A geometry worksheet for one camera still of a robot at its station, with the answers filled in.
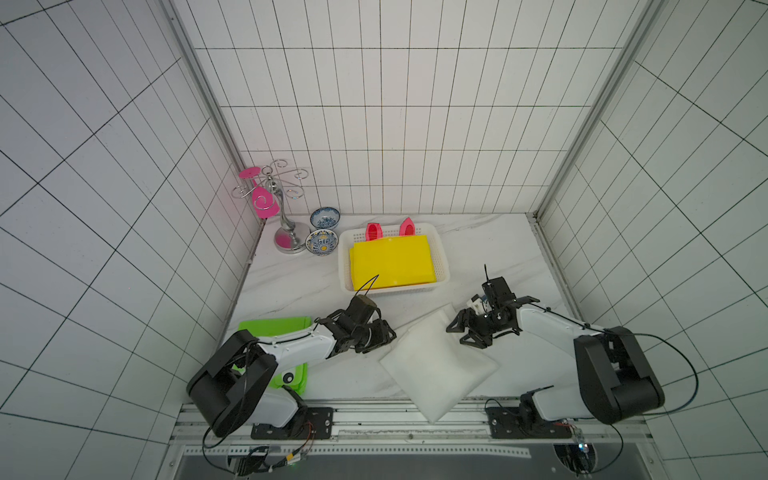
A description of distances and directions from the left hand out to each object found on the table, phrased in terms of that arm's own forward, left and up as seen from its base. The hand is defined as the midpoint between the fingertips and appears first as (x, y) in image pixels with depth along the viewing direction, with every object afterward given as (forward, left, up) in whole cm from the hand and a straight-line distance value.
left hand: (385, 343), depth 85 cm
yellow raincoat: (+27, -4, +4) cm, 27 cm away
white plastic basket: (+36, +11, +7) cm, 38 cm away
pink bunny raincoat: (+36, +4, +9) cm, 37 cm away
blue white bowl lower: (+38, +25, -1) cm, 45 cm away
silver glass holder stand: (+40, +36, 0) cm, 54 cm away
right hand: (+2, -17, +1) cm, 18 cm away
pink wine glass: (+48, +46, +9) cm, 67 cm away
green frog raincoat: (-10, +24, 0) cm, 26 cm away
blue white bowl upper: (+51, +25, 0) cm, 57 cm away
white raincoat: (-6, -14, +2) cm, 15 cm away
